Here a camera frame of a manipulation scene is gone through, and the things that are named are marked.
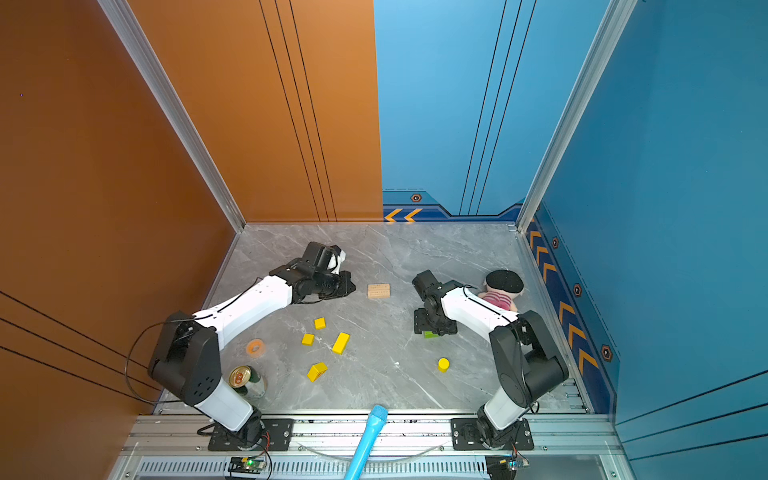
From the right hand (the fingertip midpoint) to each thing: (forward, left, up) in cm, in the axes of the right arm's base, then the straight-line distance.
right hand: (427, 329), depth 90 cm
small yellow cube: (+2, +33, 0) cm, 33 cm away
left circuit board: (-33, +44, -3) cm, 56 cm away
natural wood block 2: (+13, +15, -1) cm, 20 cm away
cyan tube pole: (-24, +14, +1) cm, 28 cm away
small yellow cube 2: (-2, +36, -1) cm, 36 cm away
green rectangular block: (-2, 0, -1) cm, 2 cm away
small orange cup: (-6, +51, 0) cm, 51 cm away
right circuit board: (-34, -16, -4) cm, 37 cm away
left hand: (+9, +20, +11) cm, 25 cm away
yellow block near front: (-12, +32, 0) cm, 34 cm away
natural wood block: (+15, +15, 0) cm, 21 cm away
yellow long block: (-4, +26, 0) cm, 26 cm away
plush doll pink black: (+12, -24, +4) cm, 27 cm away
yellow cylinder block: (-11, -4, 0) cm, 11 cm away
